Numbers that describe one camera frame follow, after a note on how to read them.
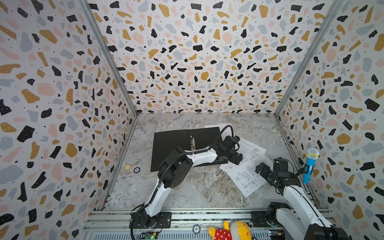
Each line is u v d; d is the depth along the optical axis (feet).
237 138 2.78
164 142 3.45
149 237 2.33
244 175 2.95
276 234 2.35
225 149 2.42
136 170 2.97
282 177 2.20
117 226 2.39
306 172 2.36
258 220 2.42
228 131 2.70
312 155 2.26
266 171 2.62
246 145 3.40
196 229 2.35
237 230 2.19
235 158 2.68
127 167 2.98
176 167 1.80
